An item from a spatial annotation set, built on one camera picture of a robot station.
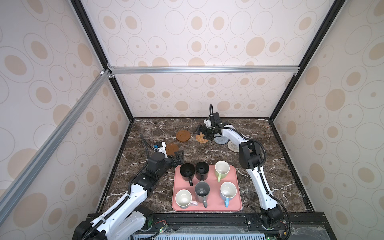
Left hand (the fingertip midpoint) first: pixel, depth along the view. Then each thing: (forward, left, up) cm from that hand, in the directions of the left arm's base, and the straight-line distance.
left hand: (182, 152), depth 78 cm
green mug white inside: (-3, -23, -16) cm, 28 cm away
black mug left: (-5, -2, -13) cm, 14 cm away
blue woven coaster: (+21, -26, -19) cm, 38 cm away
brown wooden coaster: (+13, +9, -18) cm, 24 cm away
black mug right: (-4, -11, -15) cm, 19 cm away
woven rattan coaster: (+23, -10, -19) cm, 31 cm away
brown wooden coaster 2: (+25, +2, -19) cm, 32 cm away
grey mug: (-15, -11, -16) cm, 24 cm away
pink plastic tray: (-21, -18, -19) cm, 33 cm away
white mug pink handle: (-19, 0, -17) cm, 26 cm away
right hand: (+24, -9, -16) cm, 30 cm away
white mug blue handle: (-15, -25, -16) cm, 33 cm away
